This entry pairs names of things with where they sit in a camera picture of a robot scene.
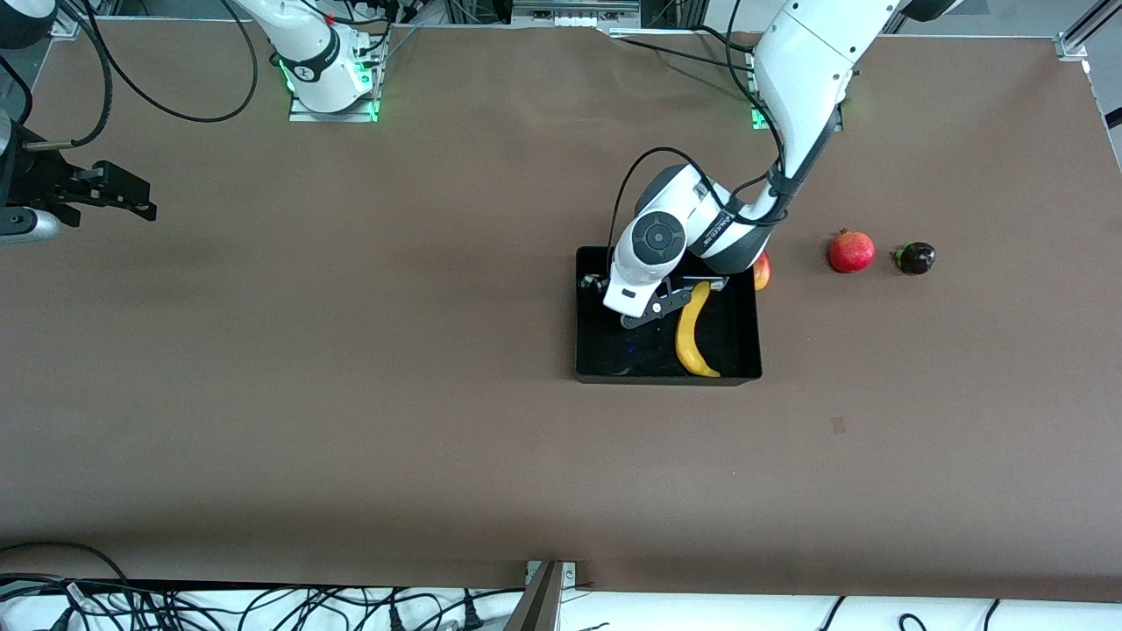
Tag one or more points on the metal bracket plate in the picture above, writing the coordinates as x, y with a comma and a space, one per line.
570, 574

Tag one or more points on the red pomegranate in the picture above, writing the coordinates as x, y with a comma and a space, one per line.
852, 252

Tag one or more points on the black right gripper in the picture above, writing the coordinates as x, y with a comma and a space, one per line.
35, 180

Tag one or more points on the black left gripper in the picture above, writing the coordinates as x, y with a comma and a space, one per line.
593, 282

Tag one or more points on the dark purple eggplant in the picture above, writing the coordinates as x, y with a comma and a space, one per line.
917, 258

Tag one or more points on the black plastic box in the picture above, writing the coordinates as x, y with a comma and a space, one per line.
631, 350

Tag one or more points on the red yellow mango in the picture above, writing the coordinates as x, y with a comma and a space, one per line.
763, 273

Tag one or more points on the aluminium post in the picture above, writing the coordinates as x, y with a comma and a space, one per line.
536, 605

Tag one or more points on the metal corner bracket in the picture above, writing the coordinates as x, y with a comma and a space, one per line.
1071, 46
63, 28

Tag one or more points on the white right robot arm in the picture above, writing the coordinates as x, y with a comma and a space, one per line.
316, 74

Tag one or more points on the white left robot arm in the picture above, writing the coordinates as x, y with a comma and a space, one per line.
806, 70

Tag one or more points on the yellow banana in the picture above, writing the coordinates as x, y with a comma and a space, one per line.
691, 337

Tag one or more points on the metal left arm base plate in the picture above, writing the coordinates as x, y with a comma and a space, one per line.
759, 124

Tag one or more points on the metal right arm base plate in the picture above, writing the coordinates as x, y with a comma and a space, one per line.
302, 116

